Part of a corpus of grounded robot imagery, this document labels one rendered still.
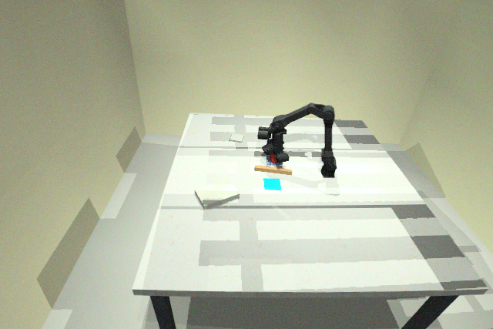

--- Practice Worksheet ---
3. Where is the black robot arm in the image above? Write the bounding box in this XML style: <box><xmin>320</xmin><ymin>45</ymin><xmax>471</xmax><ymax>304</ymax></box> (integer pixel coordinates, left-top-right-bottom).
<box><xmin>257</xmin><ymin>102</ymin><xmax>337</xmax><ymax>178</ymax></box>

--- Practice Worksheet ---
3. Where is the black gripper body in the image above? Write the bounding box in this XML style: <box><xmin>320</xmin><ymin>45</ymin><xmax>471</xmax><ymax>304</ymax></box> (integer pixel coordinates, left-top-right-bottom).
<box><xmin>267</xmin><ymin>139</ymin><xmax>290</xmax><ymax>163</ymax></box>

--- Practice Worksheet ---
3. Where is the tan wooden bar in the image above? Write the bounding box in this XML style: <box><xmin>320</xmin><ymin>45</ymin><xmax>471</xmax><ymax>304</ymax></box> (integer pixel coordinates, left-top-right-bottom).
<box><xmin>254</xmin><ymin>165</ymin><xmax>293</xmax><ymax>175</ymax></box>

